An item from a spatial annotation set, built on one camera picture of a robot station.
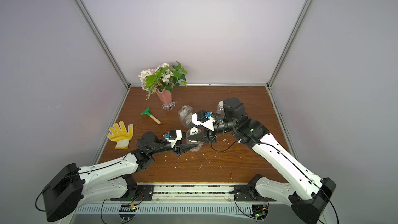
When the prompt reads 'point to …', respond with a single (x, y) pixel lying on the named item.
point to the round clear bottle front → (220, 109)
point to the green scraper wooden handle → (147, 112)
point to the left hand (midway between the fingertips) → (195, 141)
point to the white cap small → (221, 104)
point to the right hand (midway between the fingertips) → (189, 127)
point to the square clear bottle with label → (185, 114)
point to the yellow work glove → (122, 137)
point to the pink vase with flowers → (161, 80)
